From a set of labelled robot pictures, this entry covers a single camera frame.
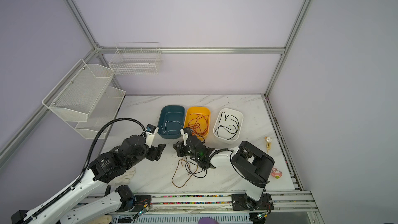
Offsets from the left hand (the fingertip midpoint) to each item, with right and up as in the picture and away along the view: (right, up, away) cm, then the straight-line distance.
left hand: (156, 143), depth 71 cm
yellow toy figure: (+62, -5, +22) cm, 66 cm away
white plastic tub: (+38, +5, +31) cm, 49 cm away
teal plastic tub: (+1, +9, +32) cm, 33 cm away
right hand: (+5, -4, +11) cm, 13 cm away
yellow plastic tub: (+18, +10, +32) cm, 38 cm away
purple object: (+24, -36, -1) cm, 43 cm away
